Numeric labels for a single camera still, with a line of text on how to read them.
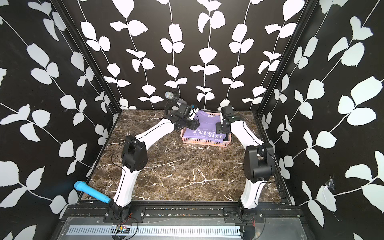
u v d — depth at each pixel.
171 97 0.93
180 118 0.73
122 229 0.71
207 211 0.77
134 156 0.57
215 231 0.70
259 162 0.50
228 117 0.69
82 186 0.80
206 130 0.99
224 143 0.97
